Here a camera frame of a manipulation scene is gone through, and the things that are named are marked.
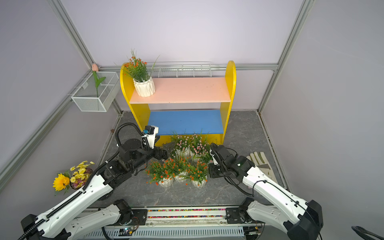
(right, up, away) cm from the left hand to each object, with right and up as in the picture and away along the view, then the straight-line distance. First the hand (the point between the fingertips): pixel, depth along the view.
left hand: (167, 141), depth 69 cm
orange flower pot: (+14, -16, +4) cm, 22 cm away
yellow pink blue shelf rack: (+11, +24, +56) cm, 62 cm away
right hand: (+21, -16, +7) cm, 27 cm away
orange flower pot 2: (+5, -14, +8) cm, 17 cm away
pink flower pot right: (+15, -5, +13) cm, 21 cm away
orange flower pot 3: (-4, -18, +8) cm, 20 cm away
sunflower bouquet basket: (-36, -14, -8) cm, 40 cm away
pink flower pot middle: (+7, -5, +11) cm, 14 cm away
